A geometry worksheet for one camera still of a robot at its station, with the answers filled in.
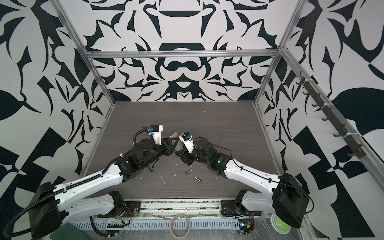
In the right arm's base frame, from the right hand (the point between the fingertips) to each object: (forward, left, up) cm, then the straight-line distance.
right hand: (179, 149), depth 75 cm
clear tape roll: (-30, 0, -18) cm, 35 cm away
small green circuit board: (-30, -31, -19) cm, 47 cm away
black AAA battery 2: (-6, -3, -17) cm, 18 cm away
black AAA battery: (-9, -9, -18) cm, 22 cm away
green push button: (-30, -45, -16) cm, 57 cm away
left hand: (+4, +1, +7) cm, 8 cm away
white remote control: (0, 0, +2) cm, 2 cm away
